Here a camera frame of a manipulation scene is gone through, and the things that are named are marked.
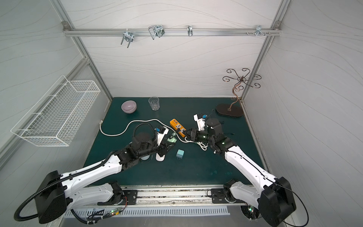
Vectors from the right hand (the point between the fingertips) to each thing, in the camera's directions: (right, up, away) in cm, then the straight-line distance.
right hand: (184, 132), depth 75 cm
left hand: (-6, -6, -1) cm, 8 cm away
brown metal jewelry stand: (+34, +12, +36) cm, 51 cm away
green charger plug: (-5, -4, -3) cm, 7 cm away
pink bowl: (-45, +15, +36) cm, 59 cm away
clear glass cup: (-25, +19, +38) cm, 50 cm away
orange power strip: (-7, +1, +26) cm, 27 cm away
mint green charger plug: (-3, -16, +13) cm, 21 cm away
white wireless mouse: (-16, -18, +10) cm, 26 cm away
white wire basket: (-63, +8, -6) cm, 64 cm away
